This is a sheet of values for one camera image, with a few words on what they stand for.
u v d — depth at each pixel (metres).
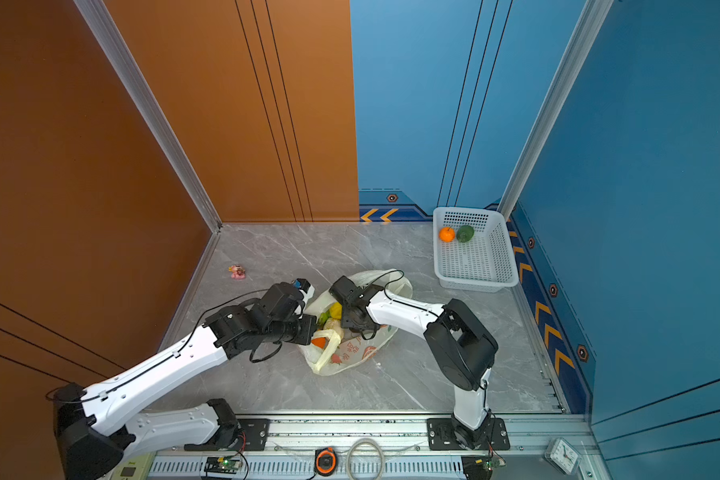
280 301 0.55
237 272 1.02
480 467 0.70
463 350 0.50
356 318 0.65
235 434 0.68
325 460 0.68
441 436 0.72
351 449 0.76
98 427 0.39
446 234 1.12
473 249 1.12
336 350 0.71
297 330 0.64
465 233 1.12
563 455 0.69
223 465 0.71
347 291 0.70
